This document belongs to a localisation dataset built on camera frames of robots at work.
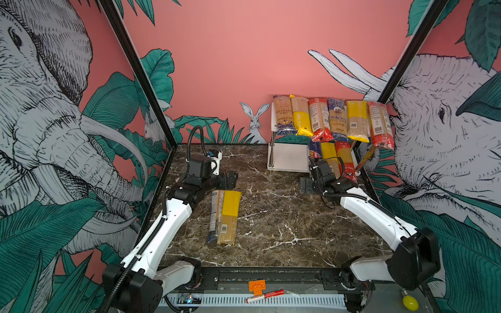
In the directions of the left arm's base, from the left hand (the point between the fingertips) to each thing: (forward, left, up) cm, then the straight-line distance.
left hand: (228, 171), depth 76 cm
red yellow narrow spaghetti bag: (+24, -62, -17) cm, 69 cm away
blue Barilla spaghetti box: (+26, -46, -16) cm, 55 cm away
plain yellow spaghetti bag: (+23, -53, -17) cm, 60 cm away
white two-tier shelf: (+22, -33, -18) cm, 43 cm away
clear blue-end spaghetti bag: (-18, +8, -23) cm, 31 cm away
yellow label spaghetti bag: (-9, +2, -23) cm, 25 cm away
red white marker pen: (-40, -14, -24) cm, 48 cm away
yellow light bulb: (-44, -64, -22) cm, 81 cm away
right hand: (0, -35, -8) cm, 36 cm away
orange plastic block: (-37, -10, -23) cm, 45 cm away
